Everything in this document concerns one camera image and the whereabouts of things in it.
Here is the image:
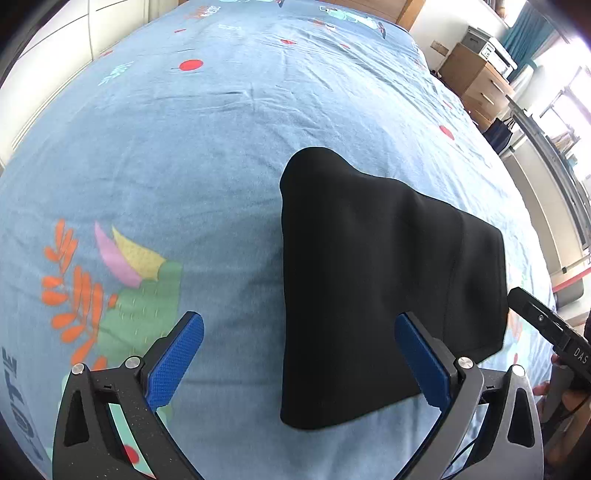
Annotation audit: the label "black pants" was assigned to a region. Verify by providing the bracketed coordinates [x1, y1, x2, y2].
[280, 147, 508, 430]

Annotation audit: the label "person's right hand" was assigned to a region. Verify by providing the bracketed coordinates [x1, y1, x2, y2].
[534, 364, 590, 439]

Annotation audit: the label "blue patterned bed sheet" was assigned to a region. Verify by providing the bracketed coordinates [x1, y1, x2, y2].
[1, 1, 552, 479]

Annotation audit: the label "wooden bedside drawer cabinet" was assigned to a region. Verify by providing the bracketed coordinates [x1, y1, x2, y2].
[439, 43, 514, 132]

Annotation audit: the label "white printer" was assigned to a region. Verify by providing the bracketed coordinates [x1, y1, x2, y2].
[462, 26, 517, 79]

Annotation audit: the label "wooden headboard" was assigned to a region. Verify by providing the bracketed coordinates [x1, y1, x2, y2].
[328, 0, 426, 31]

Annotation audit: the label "white wardrobe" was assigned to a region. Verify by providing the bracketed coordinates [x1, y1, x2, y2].
[0, 0, 153, 172]

